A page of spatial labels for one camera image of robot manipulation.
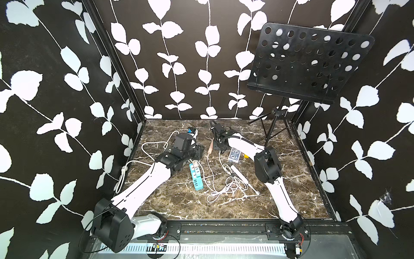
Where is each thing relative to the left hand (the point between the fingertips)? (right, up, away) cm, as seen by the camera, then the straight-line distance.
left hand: (201, 145), depth 80 cm
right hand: (+8, -1, +23) cm, 24 cm away
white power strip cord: (-49, -14, +17) cm, 53 cm away
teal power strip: (-3, -18, +8) cm, 20 cm away
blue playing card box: (+20, -8, +21) cm, 30 cm away
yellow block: (+20, -4, -12) cm, 24 cm away
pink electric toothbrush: (+4, -3, +21) cm, 22 cm away
